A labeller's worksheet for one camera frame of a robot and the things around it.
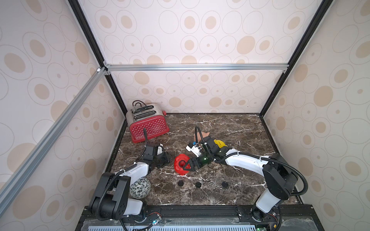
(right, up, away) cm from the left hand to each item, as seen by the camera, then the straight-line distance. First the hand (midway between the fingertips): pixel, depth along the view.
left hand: (177, 157), depth 88 cm
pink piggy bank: (+18, +13, +10) cm, 24 cm away
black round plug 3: (+28, -15, -5) cm, 32 cm away
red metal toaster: (-20, +22, +4) cm, 31 cm away
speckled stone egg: (-21, -16, -6) cm, 27 cm away
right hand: (+9, -3, -6) cm, 11 cm away
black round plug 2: (+12, -15, -4) cm, 20 cm away
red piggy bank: (+2, -6, -7) cm, 9 cm away
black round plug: (+2, -15, -3) cm, 15 cm away
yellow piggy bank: (+27, +8, +3) cm, 28 cm away
